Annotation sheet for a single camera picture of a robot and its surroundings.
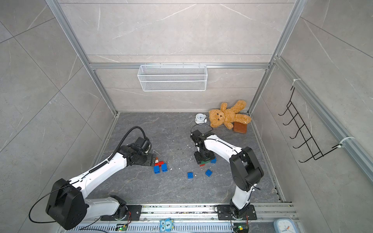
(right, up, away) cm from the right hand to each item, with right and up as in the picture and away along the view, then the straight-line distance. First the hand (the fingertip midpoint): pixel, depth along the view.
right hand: (205, 160), depth 88 cm
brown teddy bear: (+19, +28, +19) cm, 39 cm away
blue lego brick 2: (-30, -5, -2) cm, 31 cm away
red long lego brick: (-29, -3, +1) cm, 29 cm away
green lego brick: (-3, +1, -8) cm, 8 cm away
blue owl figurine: (-21, -27, -19) cm, 39 cm away
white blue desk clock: (+36, -26, -20) cm, 49 cm away
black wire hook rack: (+44, +14, -24) cm, 52 cm away
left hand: (-33, +2, -3) cm, 34 cm away
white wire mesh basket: (-21, +55, +12) cm, 60 cm away
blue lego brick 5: (+1, -7, -2) cm, 7 cm away
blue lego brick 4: (-9, -8, -3) cm, 13 cm away
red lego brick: (-2, -3, +1) cm, 4 cm away
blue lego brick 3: (+6, -1, +1) cm, 6 cm away
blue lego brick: (-26, -5, +1) cm, 26 cm away
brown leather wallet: (+28, +20, +19) cm, 39 cm away
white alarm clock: (-1, +27, +23) cm, 35 cm away
